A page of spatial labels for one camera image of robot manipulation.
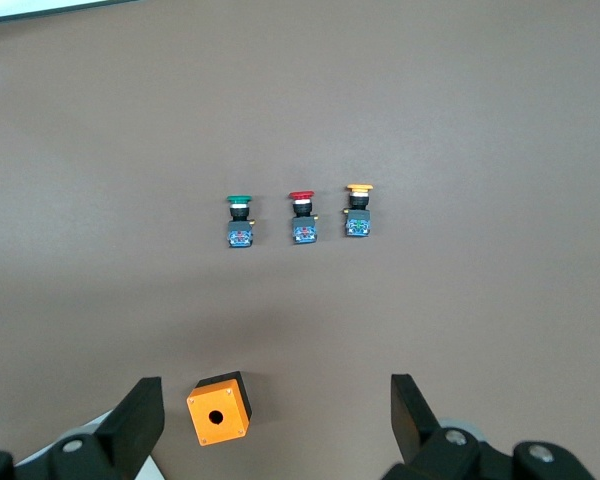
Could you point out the red push button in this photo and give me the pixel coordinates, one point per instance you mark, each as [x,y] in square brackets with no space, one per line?
[304,232]

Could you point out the orange button box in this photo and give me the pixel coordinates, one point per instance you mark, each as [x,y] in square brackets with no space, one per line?
[230,400]

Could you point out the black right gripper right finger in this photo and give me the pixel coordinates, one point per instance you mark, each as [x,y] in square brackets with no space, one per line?
[420,440]

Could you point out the yellow push button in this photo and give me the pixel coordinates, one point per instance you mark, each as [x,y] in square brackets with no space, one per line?
[358,226]

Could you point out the white table edge rail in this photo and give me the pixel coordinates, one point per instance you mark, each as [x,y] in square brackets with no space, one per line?
[30,11]

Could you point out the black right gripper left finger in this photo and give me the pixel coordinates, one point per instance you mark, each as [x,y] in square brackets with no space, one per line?
[130,425]

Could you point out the green push button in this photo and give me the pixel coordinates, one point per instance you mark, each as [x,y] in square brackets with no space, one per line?
[241,235]

